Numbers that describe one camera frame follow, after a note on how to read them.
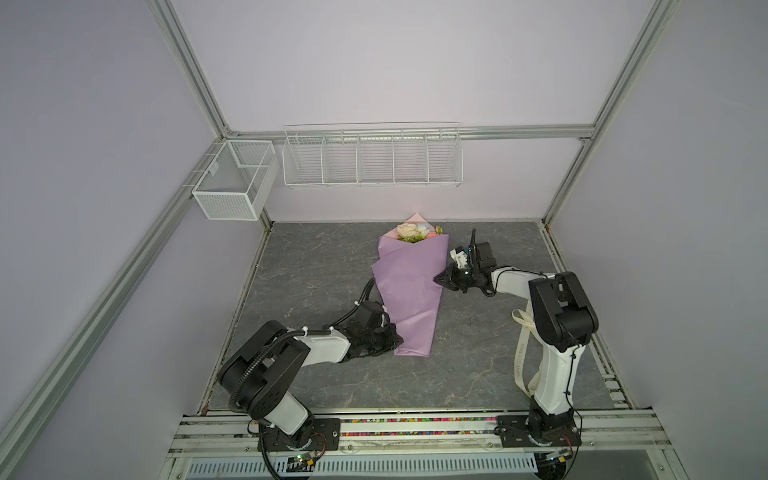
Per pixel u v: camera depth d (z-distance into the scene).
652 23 0.71
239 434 0.75
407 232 1.08
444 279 0.93
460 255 0.96
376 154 0.99
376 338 0.77
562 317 0.54
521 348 0.88
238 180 0.99
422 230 1.11
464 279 0.89
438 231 1.12
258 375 0.44
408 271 1.02
